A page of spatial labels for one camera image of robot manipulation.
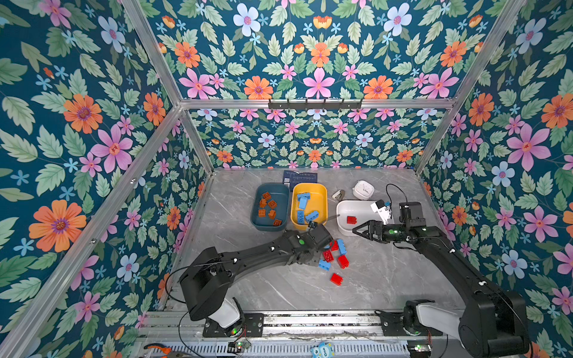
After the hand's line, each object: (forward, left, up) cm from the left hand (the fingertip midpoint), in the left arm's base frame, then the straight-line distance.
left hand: (316, 258), depth 82 cm
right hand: (+6, -18, +9) cm, 21 cm away
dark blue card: (+47, +7, -6) cm, 47 cm away
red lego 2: (+3, -5, -6) cm, 9 cm away
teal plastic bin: (+27, +18, -4) cm, 33 cm away
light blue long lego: (+33, +1, -4) cm, 33 cm away
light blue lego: (-1, -3, -6) cm, 7 cm away
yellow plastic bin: (+29, 0, -6) cm, 30 cm away
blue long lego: (+21, +4, -5) cm, 22 cm away
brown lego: (+35, +20, -5) cm, 41 cm away
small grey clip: (+33, -15, -6) cm, 37 cm away
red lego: (+7, -9, -7) cm, 13 cm away
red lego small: (+21, -20, -10) cm, 30 cm away
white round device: (+34, -28, -4) cm, 44 cm away
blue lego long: (+21, -1, -5) cm, 22 cm away
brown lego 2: (+30, +17, -5) cm, 35 cm away
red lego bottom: (-6, -7, -7) cm, 12 cm away
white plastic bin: (+24, -21, -9) cm, 33 cm away
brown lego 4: (+20, +15, -6) cm, 26 cm away
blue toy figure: (-27, +1, -5) cm, 28 cm away
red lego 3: (0, -11, -6) cm, 12 cm away
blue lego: (+6, -12, -6) cm, 14 cm away
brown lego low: (+30, +22, -4) cm, 37 cm away
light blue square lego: (+29, +3, -5) cm, 30 cm away
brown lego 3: (+26, +22, -5) cm, 34 cm away
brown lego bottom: (+23, +17, -4) cm, 29 cm away
